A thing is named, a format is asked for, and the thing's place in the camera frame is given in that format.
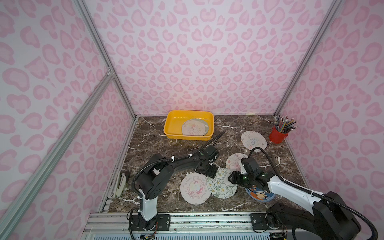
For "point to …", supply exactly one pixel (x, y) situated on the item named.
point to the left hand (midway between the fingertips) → (212, 173)
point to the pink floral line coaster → (234, 163)
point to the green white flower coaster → (220, 186)
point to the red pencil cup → (277, 137)
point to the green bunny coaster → (205, 123)
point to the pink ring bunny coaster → (195, 188)
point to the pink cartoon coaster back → (195, 127)
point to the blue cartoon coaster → (258, 194)
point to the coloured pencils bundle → (283, 124)
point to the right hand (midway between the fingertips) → (232, 180)
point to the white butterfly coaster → (251, 139)
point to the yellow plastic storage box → (173, 120)
